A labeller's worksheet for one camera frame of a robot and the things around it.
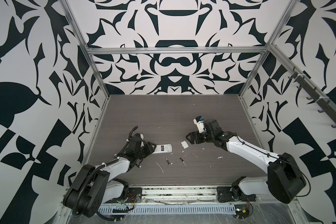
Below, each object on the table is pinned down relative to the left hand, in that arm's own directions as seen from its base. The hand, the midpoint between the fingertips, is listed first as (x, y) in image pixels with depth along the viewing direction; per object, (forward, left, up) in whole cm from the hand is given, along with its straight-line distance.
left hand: (155, 144), depth 88 cm
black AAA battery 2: (-8, -16, -4) cm, 18 cm away
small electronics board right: (-35, -44, -5) cm, 56 cm away
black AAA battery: (-10, -8, -4) cm, 13 cm away
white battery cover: (+1, -19, -4) cm, 19 cm away
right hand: (+2, -22, +7) cm, 24 cm away
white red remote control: (-2, -5, -2) cm, 6 cm away
